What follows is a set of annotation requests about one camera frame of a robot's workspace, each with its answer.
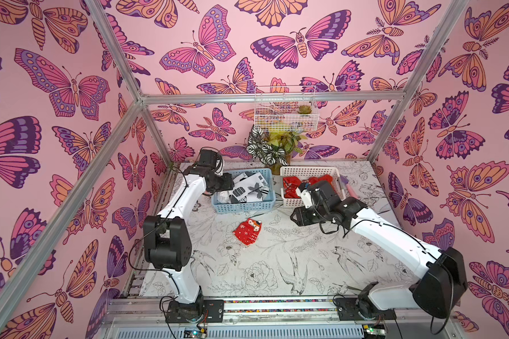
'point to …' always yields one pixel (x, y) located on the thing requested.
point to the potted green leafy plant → (274, 148)
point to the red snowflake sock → (247, 232)
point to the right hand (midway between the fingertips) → (296, 214)
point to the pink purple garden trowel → (345, 180)
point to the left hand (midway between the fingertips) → (231, 182)
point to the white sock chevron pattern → (253, 190)
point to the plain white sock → (223, 196)
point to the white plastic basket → (305, 172)
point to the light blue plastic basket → (227, 207)
